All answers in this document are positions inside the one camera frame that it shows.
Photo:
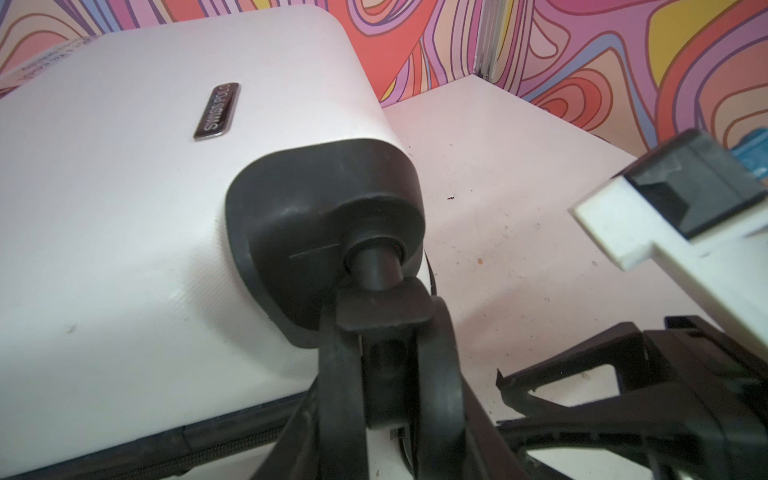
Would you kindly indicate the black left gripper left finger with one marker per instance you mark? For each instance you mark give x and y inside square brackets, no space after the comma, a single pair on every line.
[295,455]

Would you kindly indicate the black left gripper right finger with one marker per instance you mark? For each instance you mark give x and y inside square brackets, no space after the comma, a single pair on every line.
[486,454]

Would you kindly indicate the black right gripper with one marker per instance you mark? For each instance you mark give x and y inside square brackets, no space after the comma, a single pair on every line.
[693,397]

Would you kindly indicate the black white suitcase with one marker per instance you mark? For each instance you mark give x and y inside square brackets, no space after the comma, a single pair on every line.
[123,314]

